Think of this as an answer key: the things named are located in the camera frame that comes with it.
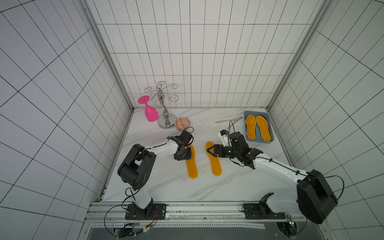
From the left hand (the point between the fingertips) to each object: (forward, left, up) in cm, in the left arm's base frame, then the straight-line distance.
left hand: (185, 159), depth 91 cm
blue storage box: (+17, -51, -1) cm, 53 cm away
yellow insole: (+30, -48, +1) cm, 56 cm away
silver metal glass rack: (+30, +15, +1) cm, 34 cm away
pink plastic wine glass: (+24, +23, +16) cm, 37 cm away
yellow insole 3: (-2, -18, 0) cm, 19 cm away
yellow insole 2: (+28, -56, +2) cm, 62 cm away
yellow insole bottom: (-3, -4, -1) cm, 5 cm away
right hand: (-1, -12, +12) cm, 17 cm away
